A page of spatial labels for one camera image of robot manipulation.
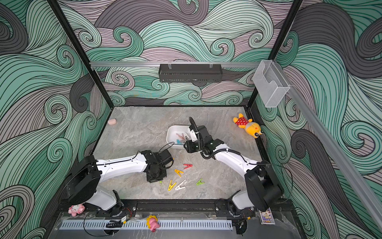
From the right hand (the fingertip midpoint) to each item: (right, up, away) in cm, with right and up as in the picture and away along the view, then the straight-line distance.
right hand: (185, 145), depth 84 cm
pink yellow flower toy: (-16, -32, -17) cm, 40 cm away
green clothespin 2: (+8, -20, -3) cm, 22 cm away
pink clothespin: (-3, +3, +17) cm, 17 cm away
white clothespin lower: (-4, -22, -5) cm, 23 cm away
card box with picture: (+38, -31, -16) cm, 52 cm away
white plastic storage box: (-7, +4, +18) cm, 20 cm away
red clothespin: (+1, -13, +3) cm, 13 cm away
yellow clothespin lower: (-8, -21, -5) cm, 23 cm away
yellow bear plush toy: (+45, +9, +13) cm, 48 cm away
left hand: (-12, -17, -4) cm, 21 cm away
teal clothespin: (-5, 0, +13) cm, 14 cm away
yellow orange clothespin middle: (-4, -16, +1) cm, 16 cm away
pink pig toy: (-53, -28, -14) cm, 62 cm away
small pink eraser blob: (-57, +13, +26) cm, 64 cm away
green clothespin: (-14, -20, -3) cm, 24 cm away
